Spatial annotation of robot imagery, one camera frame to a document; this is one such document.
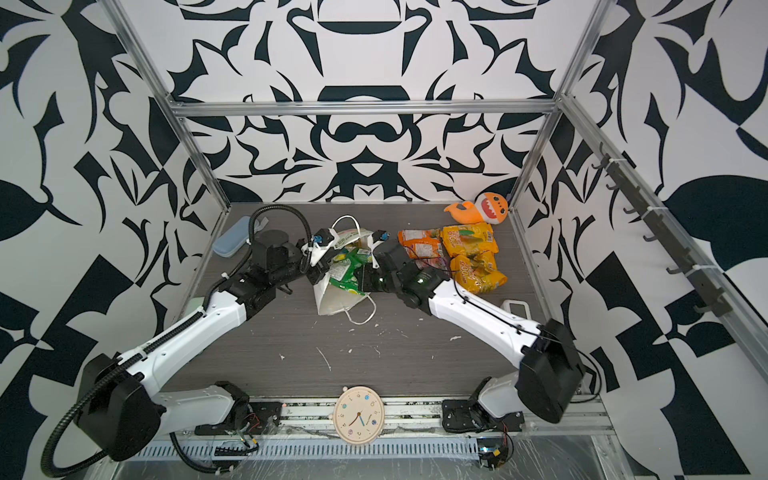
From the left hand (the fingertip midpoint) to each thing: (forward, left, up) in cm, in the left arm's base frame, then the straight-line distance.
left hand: (337, 241), depth 76 cm
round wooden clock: (-35, -5, -23) cm, 42 cm away
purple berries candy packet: (+8, -31, -23) cm, 39 cm away
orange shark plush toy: (+27, -51, -18) cm, 60 cm away
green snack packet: (-5, -1, -7) cm, 8 cm away
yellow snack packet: (+16, -38, -22) cm, 47 cm away
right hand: (-6, -4, -5) cm, 9 cm away
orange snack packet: (+16, -25, -23) cm, 38 cm away
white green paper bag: (-10, +2, -10) cm, 15 cm away
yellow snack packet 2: (+1, -40, -18) cm, 44 cm away
